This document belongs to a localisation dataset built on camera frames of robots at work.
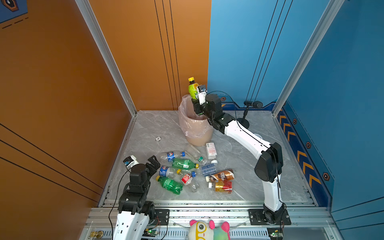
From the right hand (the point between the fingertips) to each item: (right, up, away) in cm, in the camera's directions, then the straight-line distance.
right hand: (195, 97), depth 82 cm
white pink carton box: (+10, -32, +11) cm, 35 cm away
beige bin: (+3, -26, +17) cm, 31 cm away
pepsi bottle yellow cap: (-17, -41, +2) cm, 45 cm away
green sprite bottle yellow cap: (-8, -38, +5) cm, 39 cm away
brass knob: (-43, -64, -16) cm, 79 cm away
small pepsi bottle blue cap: (-15, -34, +7) cm, 38 cm away
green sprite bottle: (-14, -48, -2) cm, 50 cm away
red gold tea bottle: (+14, -48, -4) cm, 50 cm away
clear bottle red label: (-4, -46, -1) cm, 46 cm away
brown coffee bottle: (+16, -43, 0) cm, 46 cm away
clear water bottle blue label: (+7, -41, +3) cm, 41 cm away
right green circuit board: (+38, -68, -11) cm, 79 cm away
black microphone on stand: (+36, -13, +29) cm, 48 cm away
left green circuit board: (-21, -67, -12) cm, 71 cm away
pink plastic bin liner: (-1, -15, -4) cm, 15 cm away
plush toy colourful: (+5, -62, -17) cm, 64 cm away
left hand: (-24, -34, -4) cm, 42 cm away
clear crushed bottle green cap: (-1, -33, +10) cm, 35 cm away
